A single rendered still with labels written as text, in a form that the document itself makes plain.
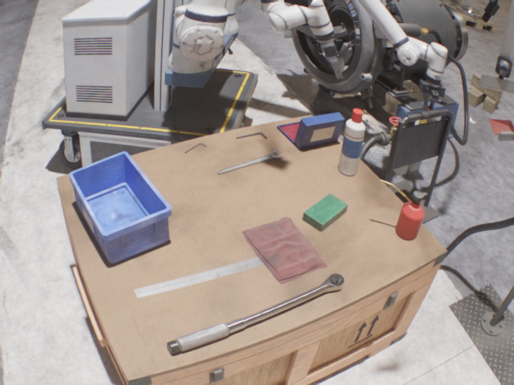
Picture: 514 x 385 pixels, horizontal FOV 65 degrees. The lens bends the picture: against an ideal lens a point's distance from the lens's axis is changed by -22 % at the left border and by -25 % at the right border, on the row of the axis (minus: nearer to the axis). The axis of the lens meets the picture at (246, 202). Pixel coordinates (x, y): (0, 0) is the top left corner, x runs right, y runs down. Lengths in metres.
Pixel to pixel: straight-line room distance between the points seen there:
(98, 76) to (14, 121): 1.14
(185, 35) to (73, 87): 0.73
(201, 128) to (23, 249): 0.95
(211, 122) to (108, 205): 0.79
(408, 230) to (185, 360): 0.73
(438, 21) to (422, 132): 1.04
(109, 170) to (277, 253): 0.53
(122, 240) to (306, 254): 0.46
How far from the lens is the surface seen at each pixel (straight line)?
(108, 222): 1.40
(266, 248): 1.31
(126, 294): 1.22
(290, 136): 1.75
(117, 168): 1.47
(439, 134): 2.17
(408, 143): 2.02
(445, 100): 3.02
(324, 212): 1.42
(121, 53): 2.01
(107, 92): 2.11
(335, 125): 1.70
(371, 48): 2.34
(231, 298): 1.20
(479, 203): 2.64
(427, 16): 2.82
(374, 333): 1.59
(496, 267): 2.30
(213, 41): 1.65
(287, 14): 1.75
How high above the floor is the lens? 1.40
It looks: 40 degrees down
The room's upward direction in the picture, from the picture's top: 5 degrees clockwise
